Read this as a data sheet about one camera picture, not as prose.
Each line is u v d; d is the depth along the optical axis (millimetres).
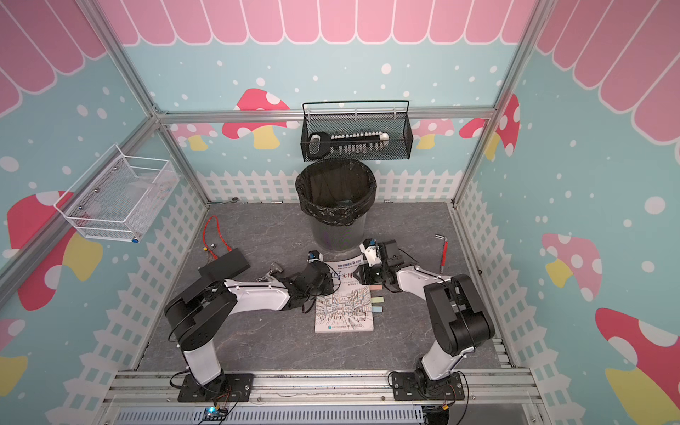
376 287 895
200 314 482
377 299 901
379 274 808
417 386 732
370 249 855
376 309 888
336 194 1046
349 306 881
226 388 727
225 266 999
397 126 941
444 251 1058
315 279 734
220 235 1060
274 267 971
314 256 852
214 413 727
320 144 895
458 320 466
